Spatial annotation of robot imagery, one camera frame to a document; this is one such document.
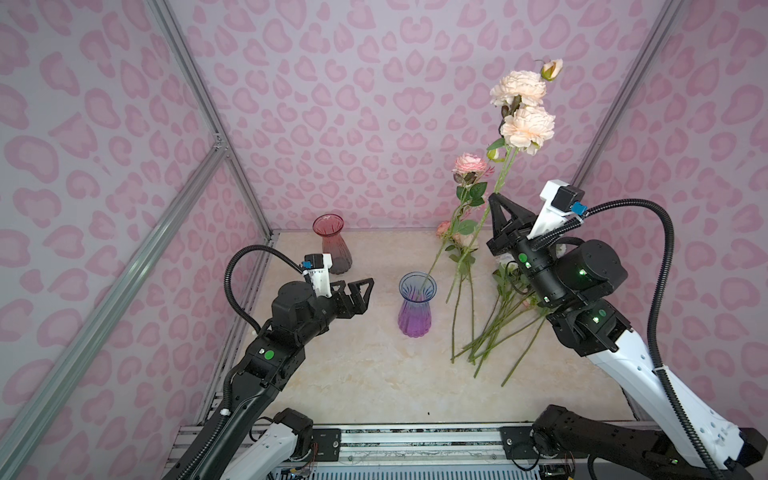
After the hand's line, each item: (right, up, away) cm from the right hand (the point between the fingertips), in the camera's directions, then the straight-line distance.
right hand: (493, 194), depth 51 cm
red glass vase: (-38, -1, +46) cm, 60 cm away
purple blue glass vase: (-11, -20, +31) cm, 38 cm away
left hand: (-24, -15, +16) cm, 33 cm away
